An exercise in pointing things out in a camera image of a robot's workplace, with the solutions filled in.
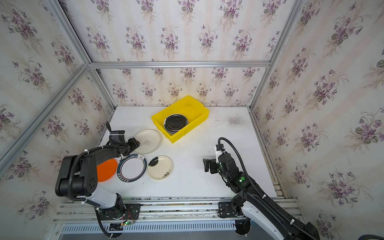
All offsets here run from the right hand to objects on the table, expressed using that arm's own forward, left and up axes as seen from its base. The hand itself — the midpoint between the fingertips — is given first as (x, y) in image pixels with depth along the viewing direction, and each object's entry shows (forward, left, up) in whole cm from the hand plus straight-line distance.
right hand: (209, 159), depth 80 cm
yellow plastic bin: (+41, +6, -5) cm, 42 cm away
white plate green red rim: (+25, +22, -7) cm, 34 cm away
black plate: (+34, +21, -6) cm, 40 cm away
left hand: (+16, +46, -7) cm, 49 cm away
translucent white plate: (+21, +38, -11) cm, 45 cm away
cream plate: (+1, +29, -11) cm, 31 cm away
